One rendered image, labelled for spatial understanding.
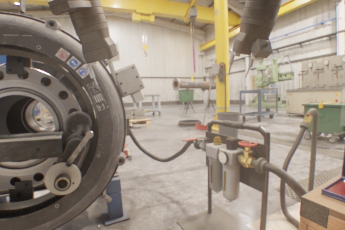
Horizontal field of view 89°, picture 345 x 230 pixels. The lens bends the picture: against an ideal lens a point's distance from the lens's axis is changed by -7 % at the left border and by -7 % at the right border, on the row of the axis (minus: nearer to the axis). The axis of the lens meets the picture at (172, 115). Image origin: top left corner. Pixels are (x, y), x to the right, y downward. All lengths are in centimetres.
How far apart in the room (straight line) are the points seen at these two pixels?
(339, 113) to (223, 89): 198
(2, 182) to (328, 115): 337
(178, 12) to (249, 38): 1294
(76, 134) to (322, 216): 71
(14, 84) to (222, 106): 362
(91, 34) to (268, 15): 39
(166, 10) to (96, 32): 1264
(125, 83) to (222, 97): 338
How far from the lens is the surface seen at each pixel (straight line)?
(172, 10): 1327
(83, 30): 48
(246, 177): 91
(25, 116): 155
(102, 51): 48
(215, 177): 95
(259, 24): 47
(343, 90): 595
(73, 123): 74
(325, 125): 334
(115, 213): 123
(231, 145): 84
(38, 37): 73
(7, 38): 74
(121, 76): 75
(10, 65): 85
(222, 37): 419
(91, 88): 70
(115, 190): 117
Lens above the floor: 69
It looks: 5 degrees down
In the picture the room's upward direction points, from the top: 2 degrees counter-clockwise
